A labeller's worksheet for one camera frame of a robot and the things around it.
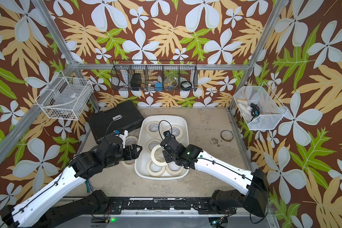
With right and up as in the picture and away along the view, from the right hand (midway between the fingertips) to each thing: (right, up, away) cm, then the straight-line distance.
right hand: (166, 150), depth 77 cm
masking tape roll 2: (+6, +9, +22) cm, 25 cm away
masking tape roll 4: (-7, -14, +8) cm, 18 cm away
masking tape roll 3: (-5, -5, -5) cm, 9 cm away
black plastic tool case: (-34, +19, +28) cm, 48 cm away
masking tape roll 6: (-11, +1, +19) cm, 22 cm away
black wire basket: (-9, +48, +21) cm, 54 cm away
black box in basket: (-22, +44, +22) cm, 54 cm away
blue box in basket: (-6, +40, +18) cm, 44 cm away
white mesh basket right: (+56, +22, -3) cm, 60 cm away
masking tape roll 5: (+5, -14, +9) cm, 18 cm away
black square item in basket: (+13, +41, +19) cm, 46 cm away
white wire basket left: (-57, +30, +2) cm, 64 cm away
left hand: (-14, +3, -6) cm, 16 cm away
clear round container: (+3, +42, +16) cm, 45 cm away
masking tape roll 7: (-23, -11, +7) cm, 26 cm away
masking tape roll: (-12, +8, +20) cm, 25 cm away
